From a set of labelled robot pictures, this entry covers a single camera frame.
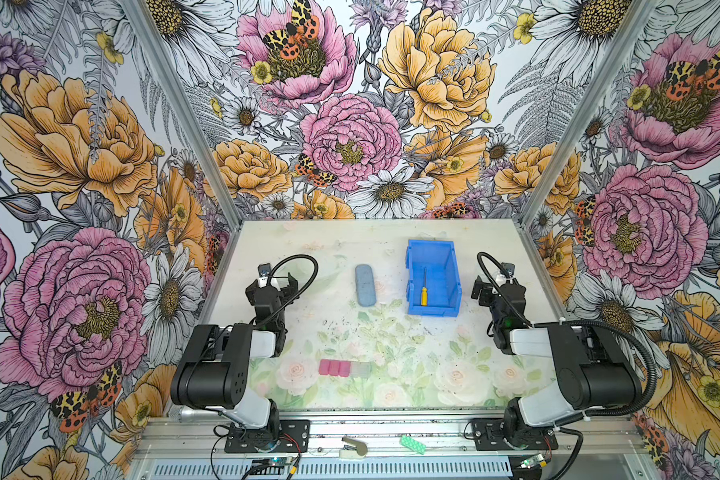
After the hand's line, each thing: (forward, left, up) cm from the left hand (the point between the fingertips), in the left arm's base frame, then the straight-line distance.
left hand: (275, 284), depth 93 cm
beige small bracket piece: (-43, -25, -6) cm, 50 cm away
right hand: (-1, -67, 0) cm, 67 cm away
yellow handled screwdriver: (-2, -47, -7) cm, 47 cm away
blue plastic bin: (+7, -54, -8) cm, 55 cm away
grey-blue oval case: (+3, -28, -6) cm, 28 cm away
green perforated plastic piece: (-42, -39, -6) cm, 57 cm away
